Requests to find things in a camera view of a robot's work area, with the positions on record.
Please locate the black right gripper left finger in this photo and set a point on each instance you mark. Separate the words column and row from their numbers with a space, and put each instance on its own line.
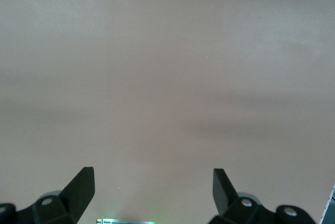
column 76, row 197

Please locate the brown table cover sheet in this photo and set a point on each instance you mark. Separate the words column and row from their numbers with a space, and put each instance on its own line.
column 167, row 77

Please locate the aluminium frame bracket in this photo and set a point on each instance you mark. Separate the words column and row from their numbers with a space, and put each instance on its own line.
column 330, row 205

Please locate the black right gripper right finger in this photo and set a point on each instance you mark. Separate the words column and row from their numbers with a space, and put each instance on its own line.
column 225, row 197

